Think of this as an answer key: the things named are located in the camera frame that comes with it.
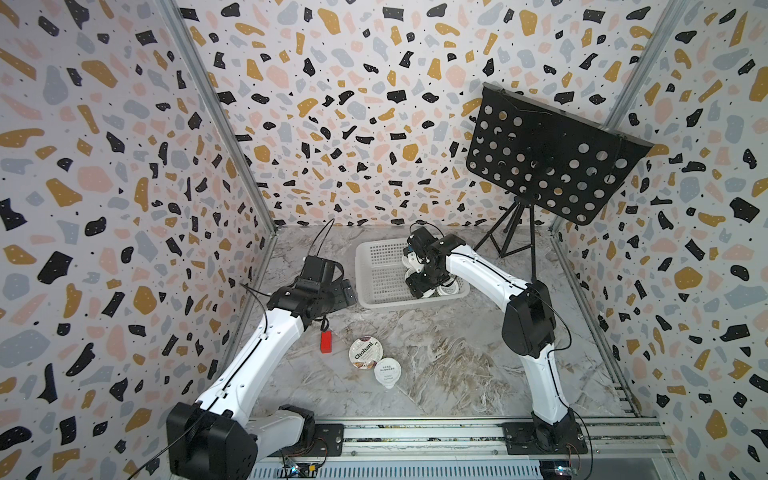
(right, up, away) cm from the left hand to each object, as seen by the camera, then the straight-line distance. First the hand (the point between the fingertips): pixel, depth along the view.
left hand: (340, 296), depth 81 cm
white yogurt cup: (+31, 0, +14) cm, 34 cm away
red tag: (-6, -15, +9) cm, 19 cm away
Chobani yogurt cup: (+6, -16, +3) cm, 18 cm away
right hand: (+23, +1, +12) cm, 26 cm away
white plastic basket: (+9, +2, +25) cm, 27 cm away
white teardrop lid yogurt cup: (+13, -20, -1) cm, 24 cm away
